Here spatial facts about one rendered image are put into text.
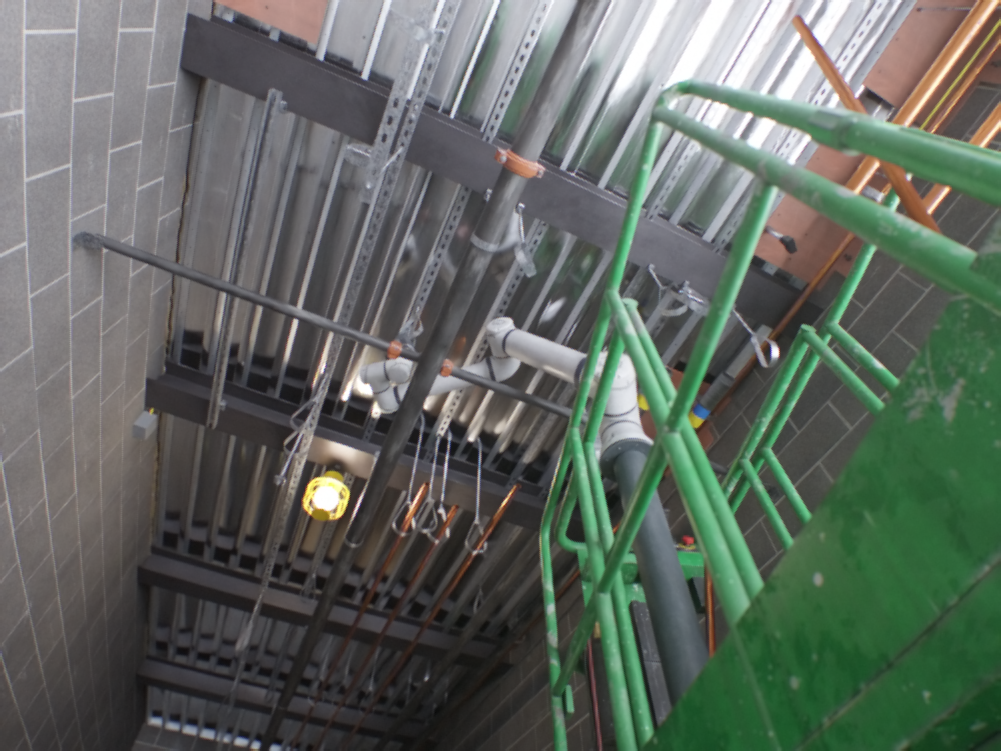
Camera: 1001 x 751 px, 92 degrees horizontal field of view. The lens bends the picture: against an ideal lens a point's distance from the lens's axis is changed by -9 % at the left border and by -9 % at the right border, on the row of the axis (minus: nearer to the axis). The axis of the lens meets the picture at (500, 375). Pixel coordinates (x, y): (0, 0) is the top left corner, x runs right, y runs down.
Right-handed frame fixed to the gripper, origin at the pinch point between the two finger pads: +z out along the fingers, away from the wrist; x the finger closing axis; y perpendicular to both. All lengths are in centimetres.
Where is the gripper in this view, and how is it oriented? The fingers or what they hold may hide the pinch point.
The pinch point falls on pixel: (409, 336)
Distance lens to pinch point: 254.1
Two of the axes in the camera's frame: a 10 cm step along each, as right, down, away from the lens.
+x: -3.3, -7.9, -5.2
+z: 0.0, -5.5, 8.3
